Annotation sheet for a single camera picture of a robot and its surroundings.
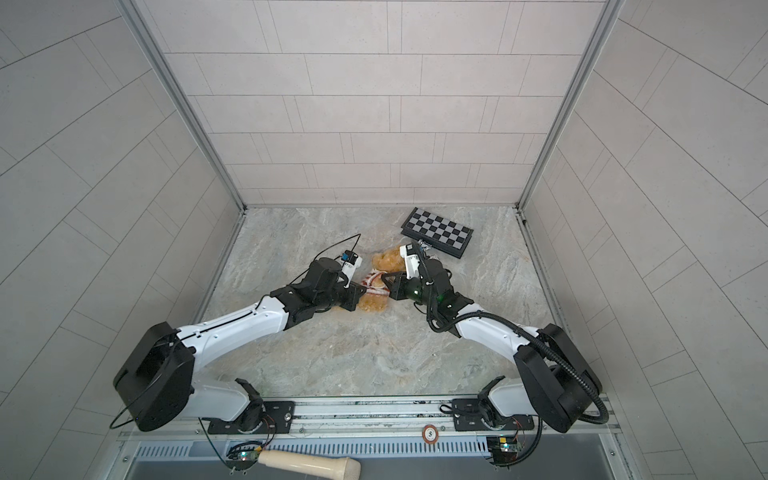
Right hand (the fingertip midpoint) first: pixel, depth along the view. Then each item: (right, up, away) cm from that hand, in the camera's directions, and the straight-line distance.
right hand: (380, 280), depth 80 cm
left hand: (-2, -3, +3) cm, 5 cm away
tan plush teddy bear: (+3, +5, +4) cm, 7 cm away
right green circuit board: (+29, -37, -12) cm, 48 cm away
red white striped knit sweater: (-2, -3, +1) cm, 4 cm away
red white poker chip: (+12, -34, -10) cm, 38 cm away
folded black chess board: (+20, +12, +25) cm, 35 cm away
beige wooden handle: (-7, -36, -18) cm, 41 cm away
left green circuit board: (-29, -36, -15) cm, 49 cm away
